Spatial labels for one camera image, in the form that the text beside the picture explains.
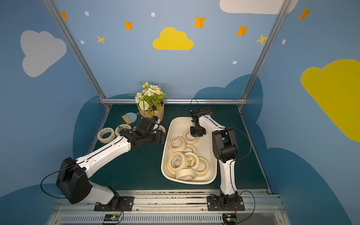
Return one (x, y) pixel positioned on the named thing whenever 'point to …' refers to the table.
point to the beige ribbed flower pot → (160, 113)
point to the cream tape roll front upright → (186, 174)
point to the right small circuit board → (229, 219)
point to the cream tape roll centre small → (189, 148)
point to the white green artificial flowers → (150, 98)
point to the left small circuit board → (111, 217)
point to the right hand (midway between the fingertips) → (198, 134)
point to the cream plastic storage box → (175, 126)
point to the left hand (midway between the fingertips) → (160, 133)
